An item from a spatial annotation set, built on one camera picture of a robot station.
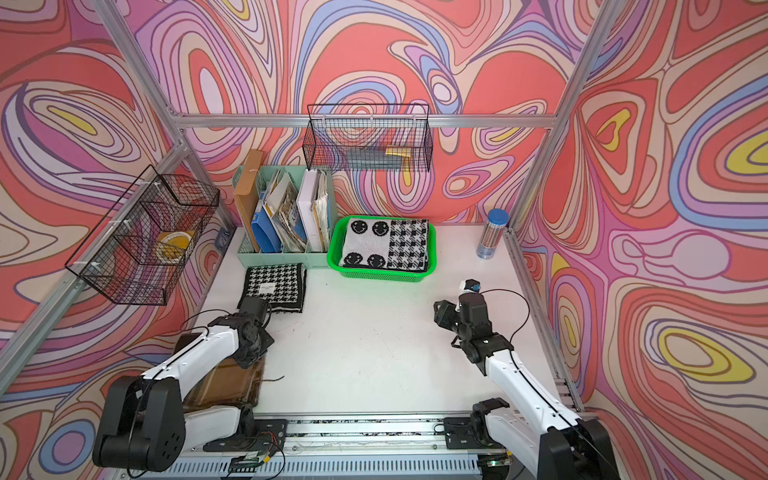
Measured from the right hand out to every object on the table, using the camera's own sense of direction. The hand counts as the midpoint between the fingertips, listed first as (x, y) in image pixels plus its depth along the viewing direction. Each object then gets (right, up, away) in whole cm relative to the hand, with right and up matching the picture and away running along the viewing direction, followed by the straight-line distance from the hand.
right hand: (443, 313), depth 86 cm
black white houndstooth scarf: (-52, +7, +12) cm, 54 cm away
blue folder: (-56, +24, +9) cm, 61 cm away
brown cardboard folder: (-57, +35, -2) cm, 67 cm away
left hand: (-53, -11, +1) cm, 54 cm away
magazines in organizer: (-51, +35, +11) cm, 63 cm away
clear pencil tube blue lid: (+19, +28, +10) cm, 35 cm away
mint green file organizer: (-67, +18, +19) cm, 72 cm away
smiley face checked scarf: (-15, +21, +16) cm, 30 cm away
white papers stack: (-40, +33, +6) cm, 52 cm away
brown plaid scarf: (-60, -18, -6) cm, 63 cm away
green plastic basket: (-35, +19, +16) cm, 42 cm away
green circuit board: (-51, -34, -14) cm, 63 cm away
